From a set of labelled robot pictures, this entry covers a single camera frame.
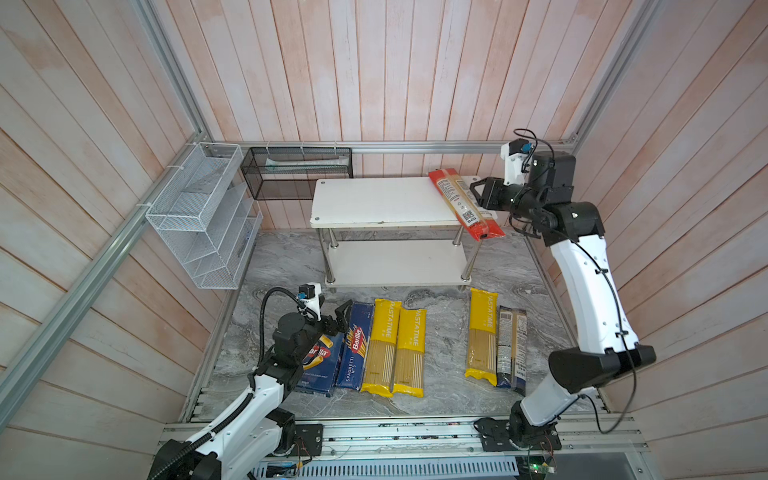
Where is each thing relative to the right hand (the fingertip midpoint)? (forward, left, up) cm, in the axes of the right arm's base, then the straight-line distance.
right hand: (475, 185), depth 69 cm
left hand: (-17, +34, -27) cm, 47 cm away
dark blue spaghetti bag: (-18, -18, -42) cm, 49 cm away
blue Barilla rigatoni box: (-31, +39, -37) cm, 62 cm away
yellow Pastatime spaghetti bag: (-29, +23, -41) cm, 55 cm away
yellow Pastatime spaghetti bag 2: (-29, +14, -41) cm, 52 cm away
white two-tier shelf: (+5, +16, -9) cm, 19 cm away
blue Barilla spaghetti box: (-25, +30, -40) cm, 56 cm away
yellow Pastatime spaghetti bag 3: (-26, -7, -42) cm, 50 cm away
